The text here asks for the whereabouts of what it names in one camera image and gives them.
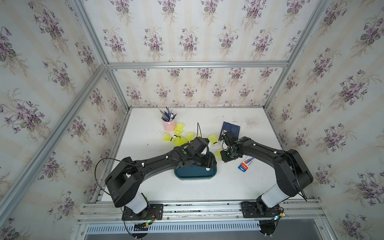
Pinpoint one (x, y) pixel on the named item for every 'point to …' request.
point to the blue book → (229, 127)
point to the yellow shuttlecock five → (166, 137)
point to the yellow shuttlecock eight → (218, 154)
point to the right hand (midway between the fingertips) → (227, 157)
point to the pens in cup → (167, 115)
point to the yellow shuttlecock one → (179, 129)
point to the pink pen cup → (169, 126)
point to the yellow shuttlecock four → (213, 138)
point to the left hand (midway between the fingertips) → (216, 164)
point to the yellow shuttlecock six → (207, 169)
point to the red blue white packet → (244, 166)
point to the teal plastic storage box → (192, 172)
